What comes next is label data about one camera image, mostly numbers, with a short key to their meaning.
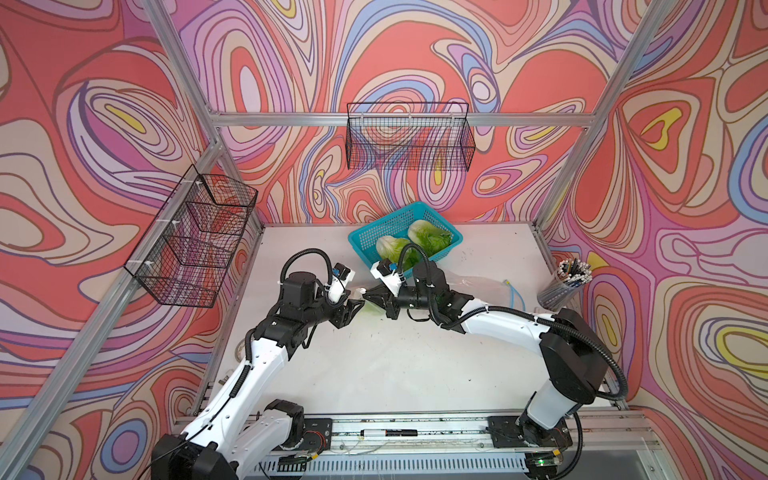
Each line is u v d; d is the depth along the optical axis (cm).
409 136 96
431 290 62
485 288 99
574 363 46
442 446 73
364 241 108
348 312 68
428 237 102
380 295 71
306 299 62
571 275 83
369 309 79
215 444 39
